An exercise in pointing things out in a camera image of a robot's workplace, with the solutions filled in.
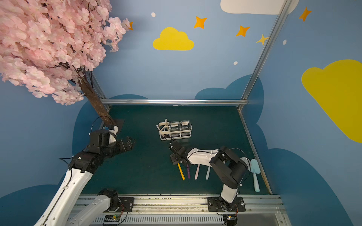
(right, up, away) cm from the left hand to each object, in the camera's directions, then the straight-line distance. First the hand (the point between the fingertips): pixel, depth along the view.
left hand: (129, 140), depth 74 cm
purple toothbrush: (+33, -21, +12) cm, 41 cm away
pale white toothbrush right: (+45, -22, +12) cm, 51 cm away
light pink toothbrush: (+38, -21, +12) cm, 45 cm away
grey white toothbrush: (+18, +10, +15) cm, 26 cm away
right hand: (+25, -12, +19) cm, 34 cm away
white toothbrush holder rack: (+24, +4, +21) cm, 32 cm away
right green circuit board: (+55, -42, -1) cm, 69 cm away
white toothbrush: (+15, +7, +21) cm, 27 cm away
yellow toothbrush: (+28, -21, +12) cm, 37 cm away
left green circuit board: (-8, -40, -2) cm, 41 cm away
